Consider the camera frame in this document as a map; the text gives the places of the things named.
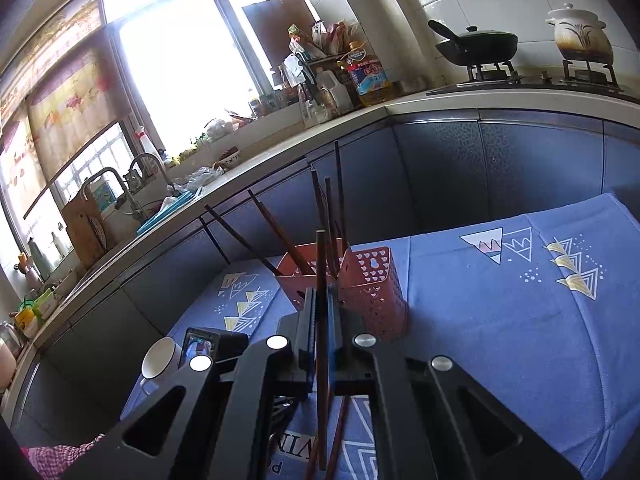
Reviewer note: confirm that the white plastic jug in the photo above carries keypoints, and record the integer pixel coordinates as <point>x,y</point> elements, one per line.
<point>337,92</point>

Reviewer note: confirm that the steel kettle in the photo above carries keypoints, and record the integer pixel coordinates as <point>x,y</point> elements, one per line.
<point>10,340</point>

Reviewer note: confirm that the pink plastic utensil holder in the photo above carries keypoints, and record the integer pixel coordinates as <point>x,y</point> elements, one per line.
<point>380,285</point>

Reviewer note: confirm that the printed window blind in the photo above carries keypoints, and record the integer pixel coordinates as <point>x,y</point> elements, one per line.
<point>65,110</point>

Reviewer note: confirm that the black wok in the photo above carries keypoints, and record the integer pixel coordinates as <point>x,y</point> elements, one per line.
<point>475,50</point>

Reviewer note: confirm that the blue kitchen counter cabinet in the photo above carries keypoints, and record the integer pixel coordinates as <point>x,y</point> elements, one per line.
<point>525,170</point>

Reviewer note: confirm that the steel kitchen faucet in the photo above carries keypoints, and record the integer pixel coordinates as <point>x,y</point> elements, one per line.
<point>150,170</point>
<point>102,185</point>

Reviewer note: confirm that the blue printed tablecloth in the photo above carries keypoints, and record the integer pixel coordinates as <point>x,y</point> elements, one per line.
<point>475,335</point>

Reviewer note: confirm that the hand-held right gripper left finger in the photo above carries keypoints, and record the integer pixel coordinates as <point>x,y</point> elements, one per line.
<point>235,410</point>

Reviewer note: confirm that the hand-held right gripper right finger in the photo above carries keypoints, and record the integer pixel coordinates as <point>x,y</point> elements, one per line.
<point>425,410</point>

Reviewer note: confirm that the dark wok lid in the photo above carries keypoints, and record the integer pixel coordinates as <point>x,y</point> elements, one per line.
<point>492,34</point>

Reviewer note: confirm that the white ceramic casserole pot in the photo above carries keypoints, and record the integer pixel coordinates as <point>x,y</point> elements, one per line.
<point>580,40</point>

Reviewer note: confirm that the black gas stove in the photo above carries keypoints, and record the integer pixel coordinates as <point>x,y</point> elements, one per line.
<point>530,87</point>

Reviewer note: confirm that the clear plastic bag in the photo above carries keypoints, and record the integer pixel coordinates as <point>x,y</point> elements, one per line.
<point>205,179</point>

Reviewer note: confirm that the green plastic cup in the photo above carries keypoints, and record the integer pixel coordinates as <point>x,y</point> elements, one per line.
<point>42,302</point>

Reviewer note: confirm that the white spray bottle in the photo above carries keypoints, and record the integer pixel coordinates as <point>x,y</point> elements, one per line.
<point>142,142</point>

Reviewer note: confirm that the pile of food packets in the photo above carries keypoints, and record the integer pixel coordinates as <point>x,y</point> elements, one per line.
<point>325,37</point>

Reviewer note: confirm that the wooden cutting board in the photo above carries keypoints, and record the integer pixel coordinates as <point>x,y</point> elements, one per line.
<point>82,232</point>

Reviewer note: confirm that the blue plastic tray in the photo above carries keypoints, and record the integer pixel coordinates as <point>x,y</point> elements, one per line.
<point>170,210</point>

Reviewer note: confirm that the yellow cooking oil bottle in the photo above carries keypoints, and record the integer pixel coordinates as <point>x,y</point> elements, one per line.
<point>370,77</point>

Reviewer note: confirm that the white mug with pink print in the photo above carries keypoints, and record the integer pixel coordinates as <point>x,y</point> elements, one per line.
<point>157,360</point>

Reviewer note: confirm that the steel cup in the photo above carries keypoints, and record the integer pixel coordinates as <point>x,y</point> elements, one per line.
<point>413,85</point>

